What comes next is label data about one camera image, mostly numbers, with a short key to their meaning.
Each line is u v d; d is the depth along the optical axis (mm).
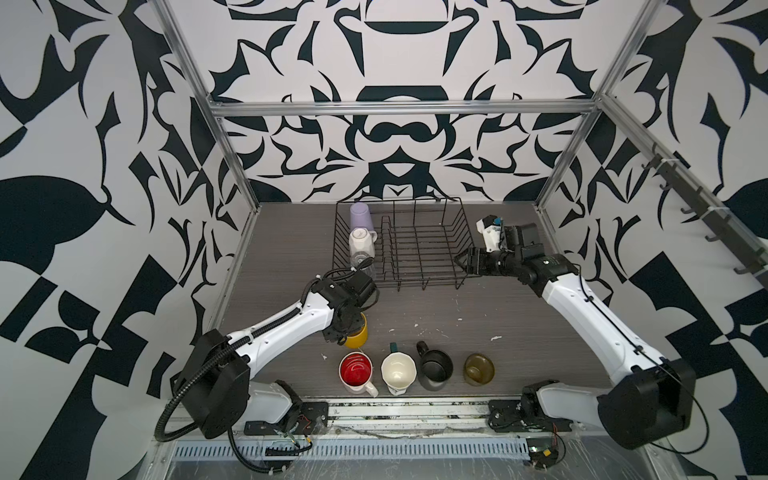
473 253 705
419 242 1055
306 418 733
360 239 937
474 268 701
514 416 742
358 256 921
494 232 726
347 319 586
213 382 410
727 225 554
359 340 847
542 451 713
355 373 811
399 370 809
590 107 921
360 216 986
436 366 816
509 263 659
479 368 804
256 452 703
